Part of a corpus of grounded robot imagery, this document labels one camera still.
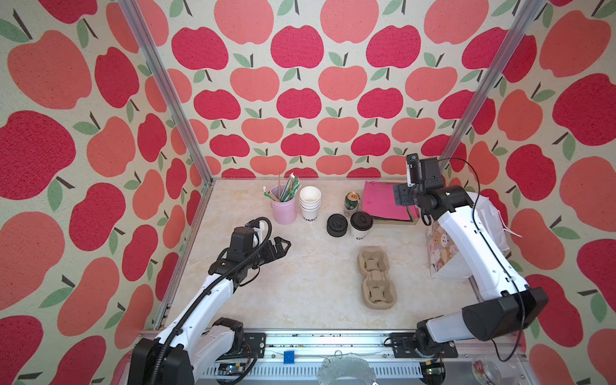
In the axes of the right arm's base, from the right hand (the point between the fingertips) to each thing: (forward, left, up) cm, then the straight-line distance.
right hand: (420, 187), depth 77 cm
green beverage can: (+10, +19, -22) cm, 31 cm away
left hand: (-17, +43, -17) cm, 49 cm away
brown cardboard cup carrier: (-25, +9, -28) cm, 39 cm away
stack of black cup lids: (0, +25, -26) cm, 36 cm away
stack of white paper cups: (+4, +37, -15) cm, 40 cm away
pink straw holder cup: (+3, +47, -23) cm, 52 cm away
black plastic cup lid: (-1, +16, -19) cm, 25 cm away
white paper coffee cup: (-2, +16, -28) cm, 32 cm away
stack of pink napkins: (+14, +7, -24) cm, 29 cm away
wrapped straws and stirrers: (+7, +46, -13) cm, 48 cm away
